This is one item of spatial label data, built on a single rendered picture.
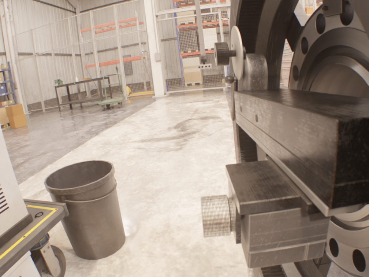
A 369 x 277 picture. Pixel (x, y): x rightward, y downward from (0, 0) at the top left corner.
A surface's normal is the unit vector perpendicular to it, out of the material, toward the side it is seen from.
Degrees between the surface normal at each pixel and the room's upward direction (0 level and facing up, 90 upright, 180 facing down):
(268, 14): 133
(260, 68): 78
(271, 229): 87
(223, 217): 61
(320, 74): 147
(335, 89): 125
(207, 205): 23
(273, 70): 114
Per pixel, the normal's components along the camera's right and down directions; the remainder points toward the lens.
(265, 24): -0.57, 0.80
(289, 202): -0.05, 0.24
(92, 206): 0.63, 0.20
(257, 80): 0.00, 0.60
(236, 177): -0.11, -0.97
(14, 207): 0.97, -0.04
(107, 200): 0.84, 0.11
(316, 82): 0.05, 0.88
